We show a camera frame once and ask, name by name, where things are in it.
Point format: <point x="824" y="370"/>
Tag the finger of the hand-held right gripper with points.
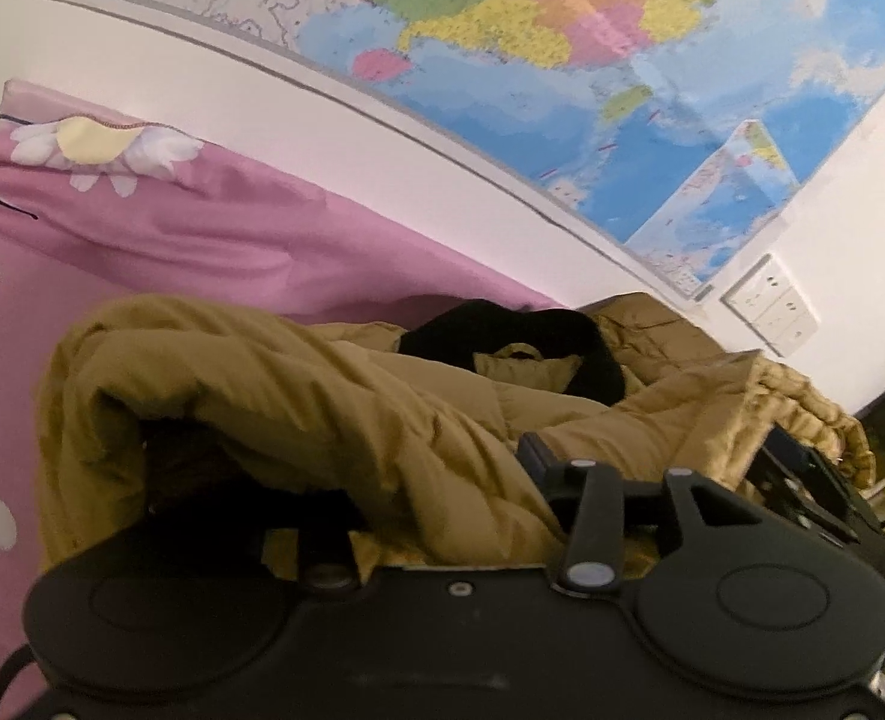
<point x="795" y="457"/>

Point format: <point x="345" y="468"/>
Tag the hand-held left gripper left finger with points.
<point x="326" y="555"/>

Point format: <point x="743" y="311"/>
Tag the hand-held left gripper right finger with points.
<point x="538" y="461"/>

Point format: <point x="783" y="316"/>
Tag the tan puffer jacket black collar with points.
<point x="352" y="420"/>

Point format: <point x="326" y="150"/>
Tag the pink printed bed sheet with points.
<point x="187" y="255"/>

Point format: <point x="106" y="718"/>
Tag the pink daisy print pillow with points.
<point x="90" y="139"/>

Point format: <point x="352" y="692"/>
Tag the colourful wall map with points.
<point x="600" y="67"/>

